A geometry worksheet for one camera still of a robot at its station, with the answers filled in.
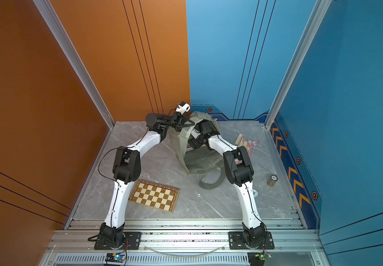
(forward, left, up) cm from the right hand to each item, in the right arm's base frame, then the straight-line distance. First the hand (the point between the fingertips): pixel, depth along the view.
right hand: (196, 138), depth 107 cm
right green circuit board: (-63, -27, -7) cm, 69 cm away
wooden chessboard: (-37, +21, -3) cm, 43 cm away
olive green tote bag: (-18, -1, +2) cm, 18 cm away
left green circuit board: (-63, +34, -6) cm, 72 cm away
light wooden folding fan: (+1, -30, -4) cm, 30 cm away
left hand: (-15, +1, +26) cm, 30 cm away
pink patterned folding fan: (-3, -35, -3) cm, 35 cm away
